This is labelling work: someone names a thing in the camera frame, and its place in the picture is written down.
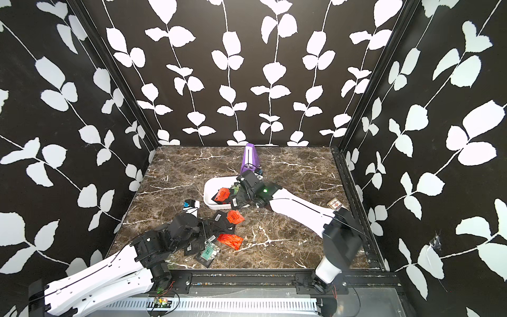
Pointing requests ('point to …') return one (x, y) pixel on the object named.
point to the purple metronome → (251, 160)
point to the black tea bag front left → (194, 247)
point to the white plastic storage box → (211, 186)
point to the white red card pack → (335, 205)
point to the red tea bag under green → (232, 240)
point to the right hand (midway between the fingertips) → (237, 191)
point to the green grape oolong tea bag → (210, 251)
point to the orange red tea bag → (223, 196)
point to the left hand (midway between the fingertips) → (213, 221)
